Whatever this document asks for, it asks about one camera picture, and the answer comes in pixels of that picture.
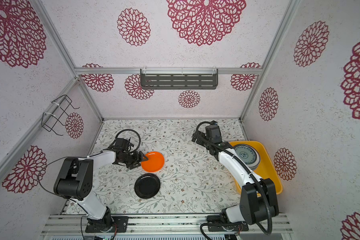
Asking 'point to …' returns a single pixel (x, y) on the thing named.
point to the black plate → (147, 185)
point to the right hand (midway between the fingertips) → (199, 134)
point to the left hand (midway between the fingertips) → (144, 163)
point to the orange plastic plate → (155, 162)
